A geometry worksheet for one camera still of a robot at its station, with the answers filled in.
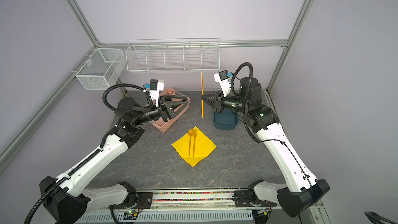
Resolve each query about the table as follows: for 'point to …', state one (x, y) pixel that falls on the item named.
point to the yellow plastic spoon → (190, 132)
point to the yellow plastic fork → (195, 132)
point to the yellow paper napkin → (203, 146)
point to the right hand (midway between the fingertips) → (202, 98)
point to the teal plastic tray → (227, 120)
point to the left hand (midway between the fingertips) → (187, 104)
